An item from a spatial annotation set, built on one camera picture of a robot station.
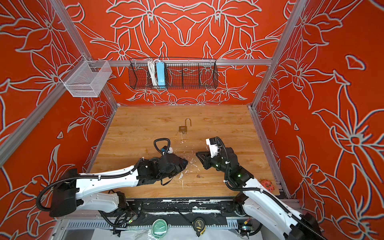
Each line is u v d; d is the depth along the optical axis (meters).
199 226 0.67
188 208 0.74
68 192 0.40
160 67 0.90
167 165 0.55
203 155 0.73
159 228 0.67
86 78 0.92
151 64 0.87
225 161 0.56
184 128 1.06
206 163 0.66
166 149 0.70
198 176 0.83
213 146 0.67
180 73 0.97
